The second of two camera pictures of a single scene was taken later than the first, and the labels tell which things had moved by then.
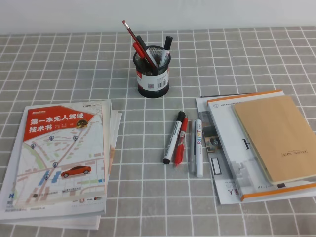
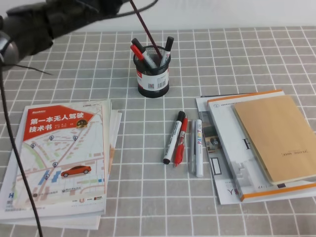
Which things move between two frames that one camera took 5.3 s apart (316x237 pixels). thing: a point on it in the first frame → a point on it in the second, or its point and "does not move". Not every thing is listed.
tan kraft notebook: [282, 137] does not move
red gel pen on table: [179, 151] does not move
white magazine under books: [224, 185] does not move
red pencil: [151, 61] → [142, 22]
